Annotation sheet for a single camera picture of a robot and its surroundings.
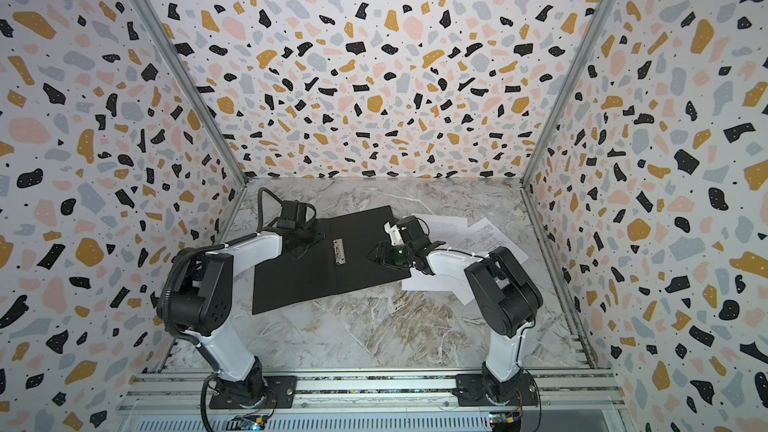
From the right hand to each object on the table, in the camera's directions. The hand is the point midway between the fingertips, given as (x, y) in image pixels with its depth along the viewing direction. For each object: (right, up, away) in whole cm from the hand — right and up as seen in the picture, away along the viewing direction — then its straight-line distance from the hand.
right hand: (367, 253), depth 89 cm
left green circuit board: (-26, -37, -19) cm, 49 cm away
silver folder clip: (-11, -1, +10) cm, 15 cm away
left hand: (-14, +7, +7) cm, 18 cm away
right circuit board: (+35, -38, -18) cm, 54 cm away
